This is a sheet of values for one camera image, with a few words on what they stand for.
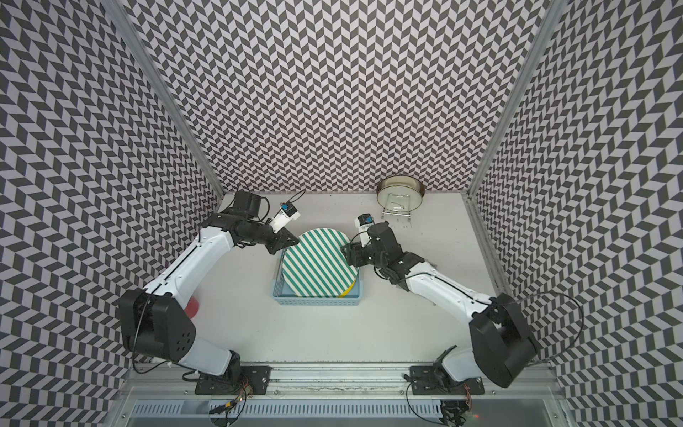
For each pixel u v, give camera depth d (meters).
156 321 0.43
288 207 0.72
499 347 0.41
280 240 0.71
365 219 0.72
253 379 0.72
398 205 1.09
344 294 0.88
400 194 1.00
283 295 0.89
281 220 0.72
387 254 0.63
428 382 0.72
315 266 0.85
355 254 0.72
